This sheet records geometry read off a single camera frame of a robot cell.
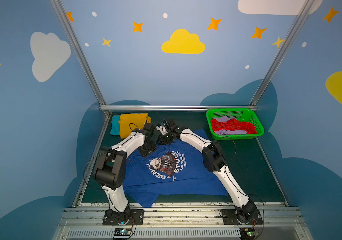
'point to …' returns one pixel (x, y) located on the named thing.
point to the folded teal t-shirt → (115, 125)
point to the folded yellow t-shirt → (129, 122)
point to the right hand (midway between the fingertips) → (158, 140)
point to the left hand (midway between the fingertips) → (155, 151)
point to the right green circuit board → (248, 232)
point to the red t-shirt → (233, 124)
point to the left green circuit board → (122, 232)
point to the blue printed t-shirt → (177, 169)
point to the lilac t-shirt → (224, 132)
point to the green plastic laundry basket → (242, 115)
